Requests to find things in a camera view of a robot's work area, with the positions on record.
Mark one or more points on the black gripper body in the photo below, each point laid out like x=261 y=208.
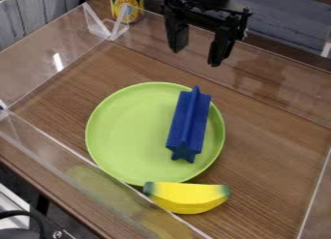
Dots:
x=208 y=13

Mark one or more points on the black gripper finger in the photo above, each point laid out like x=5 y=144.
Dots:
x=176 y=30
x=220 y=46

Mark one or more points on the yellow toy banana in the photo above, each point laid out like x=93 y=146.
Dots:
x=184 y=198

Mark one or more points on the green round plate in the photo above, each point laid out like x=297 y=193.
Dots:
x=126 y=131

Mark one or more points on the clear acrylic corner bracket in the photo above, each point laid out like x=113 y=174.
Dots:
x=108 y=28

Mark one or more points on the clear acrylic enclosure wall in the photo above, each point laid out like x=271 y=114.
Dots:
x=61 y=70

